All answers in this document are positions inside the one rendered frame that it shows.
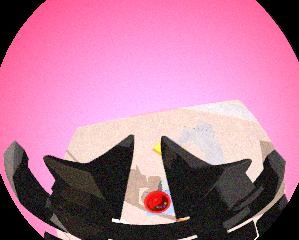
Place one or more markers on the red cup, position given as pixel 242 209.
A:
pixel 162 198

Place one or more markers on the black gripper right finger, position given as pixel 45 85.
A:
pixel 190 179

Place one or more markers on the yellow flat box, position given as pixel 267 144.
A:
pixel 157 149

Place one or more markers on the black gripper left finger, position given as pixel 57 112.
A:
pixel 105 177

